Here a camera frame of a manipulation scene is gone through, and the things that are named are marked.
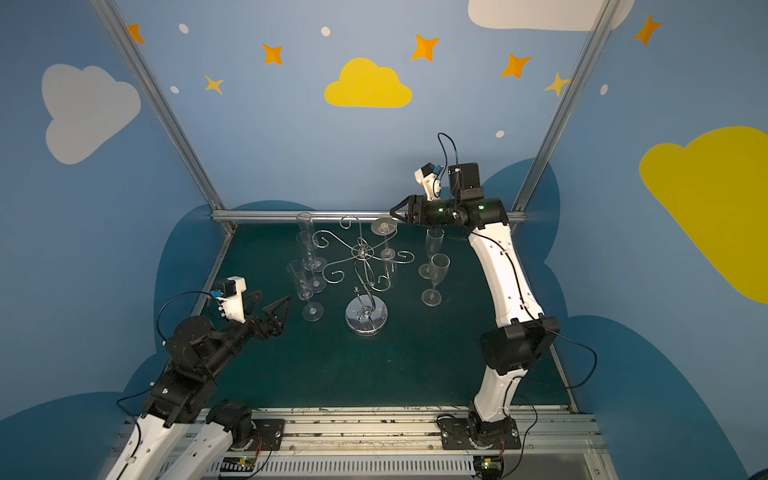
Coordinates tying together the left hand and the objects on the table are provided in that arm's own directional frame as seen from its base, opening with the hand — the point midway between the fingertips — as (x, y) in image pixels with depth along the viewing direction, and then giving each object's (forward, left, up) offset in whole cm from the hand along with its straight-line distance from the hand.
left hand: (273, 293), depth 68 cm
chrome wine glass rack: (+10, -20, -27) cm, 35 cm away
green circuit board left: (-30, +10, -31) cm, 45 cm away
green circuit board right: (-30, -53, -31) cm, 69 cm away
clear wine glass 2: (+28, -42, -9) cm, 51 cm away
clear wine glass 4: (+19, -26, +3) cm, 33 cm away
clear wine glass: (+11, -2, -6) cm, 13 cm away
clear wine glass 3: (+16, -42, -9) cm, 46 cm away
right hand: (+19, -30, +9) cm, 37 cm away
